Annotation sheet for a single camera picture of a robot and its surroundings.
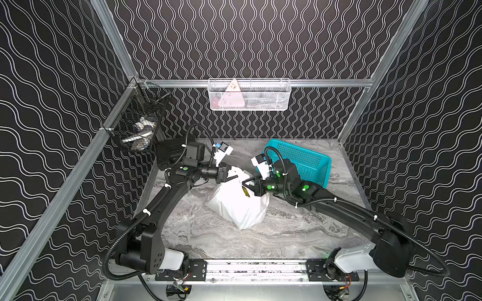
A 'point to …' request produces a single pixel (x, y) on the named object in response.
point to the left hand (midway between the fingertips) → (239, 171)
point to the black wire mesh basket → (135, 123)
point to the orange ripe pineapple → (245, 191)
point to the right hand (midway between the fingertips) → (243, 181)
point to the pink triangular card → (232, 96)
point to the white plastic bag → (234, 202)
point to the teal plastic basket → (310, 166)
